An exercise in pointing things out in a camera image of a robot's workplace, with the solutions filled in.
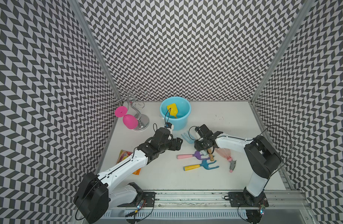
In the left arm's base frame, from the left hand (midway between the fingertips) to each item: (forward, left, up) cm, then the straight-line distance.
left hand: (176, 141), depth 81 cm
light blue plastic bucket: (+26, -5, +1) cm, 27 cm away
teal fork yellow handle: (-9, -17, -13) cm, 23 cm away
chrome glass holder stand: (+23, +25, -12) cm, 36 cm away
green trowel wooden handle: (-6, -22, -12) cm, 26 cm away
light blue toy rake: (0, -8, +4) cm, 8 cm away
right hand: (+2, -14, -13) cm, 20 cm away
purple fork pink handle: (-4, -13, -12) cm, 18 cm away
